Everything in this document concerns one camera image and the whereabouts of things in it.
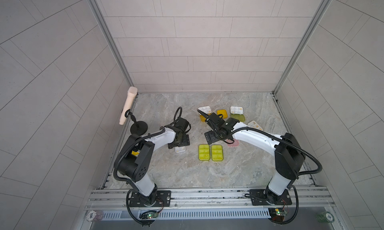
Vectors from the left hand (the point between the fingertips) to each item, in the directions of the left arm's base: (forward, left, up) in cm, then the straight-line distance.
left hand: (184, 142), depth 93 cm
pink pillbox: (-12, -26, +24) cm, 37 cm away
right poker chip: (-38, -62, +10) cm, 74 cm away
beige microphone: (+12, +26, +32) cm, 43 cm away
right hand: (-1, -17, +8) cm, 19 cm away
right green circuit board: (-37, -46, +3) cm, 59 cm away
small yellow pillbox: (+22, -27, +3) cm, 35 cm away
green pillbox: (-8, -12, +4) cm, 15 cm away
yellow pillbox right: (+11, -46, +4) cm, 47 cm away
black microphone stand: (+8, +30, +4) cm, 31 cm away
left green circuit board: (-37, +13, +5) cm, 39 cm away
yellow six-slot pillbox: (+23, -14, +4) cm, 27 cm away
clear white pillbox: (-6, +3, +3) cm, 8 cm away
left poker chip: (-38, +35, +9) cm, 52 cm away
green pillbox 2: (-8, -20, +2) cm, 21 cm away
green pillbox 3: (+21, -36, +3) cm, 42 cm away
